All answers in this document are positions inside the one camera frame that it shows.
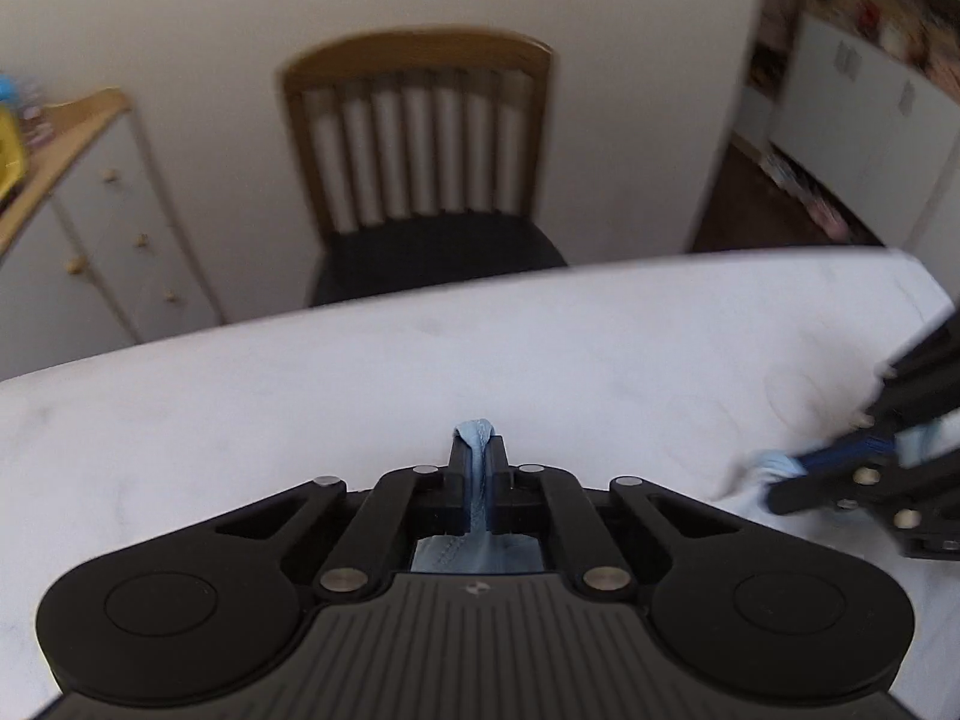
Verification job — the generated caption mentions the white drawer cabinet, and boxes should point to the white drawer cabinet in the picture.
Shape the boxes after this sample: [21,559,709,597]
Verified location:
[0,88,226,383]

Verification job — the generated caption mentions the light blue t-shirt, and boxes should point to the light blue t-shirt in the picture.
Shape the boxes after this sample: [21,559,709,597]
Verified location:
[411,418,960,577]

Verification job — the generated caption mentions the wooden chair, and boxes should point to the wooden chair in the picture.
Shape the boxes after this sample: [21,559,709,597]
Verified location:
[276,28,569,308]

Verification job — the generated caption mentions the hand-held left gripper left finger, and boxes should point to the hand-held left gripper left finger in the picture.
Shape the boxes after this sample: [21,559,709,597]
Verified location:
[214,439,475,602]

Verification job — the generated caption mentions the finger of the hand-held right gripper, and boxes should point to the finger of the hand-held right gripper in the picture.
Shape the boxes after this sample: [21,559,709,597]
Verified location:
[765,436,960,560]
[855,315,960,441]

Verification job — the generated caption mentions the yellow object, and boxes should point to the yellow object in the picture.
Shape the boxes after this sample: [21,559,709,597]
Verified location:
[0,105,31,201]

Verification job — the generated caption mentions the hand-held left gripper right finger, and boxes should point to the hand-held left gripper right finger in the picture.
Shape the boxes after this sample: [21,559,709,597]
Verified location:
[486,439,751,602]

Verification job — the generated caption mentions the white cabinet row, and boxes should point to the white cabinet row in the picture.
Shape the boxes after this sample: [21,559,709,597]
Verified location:
[769,11,960,250]

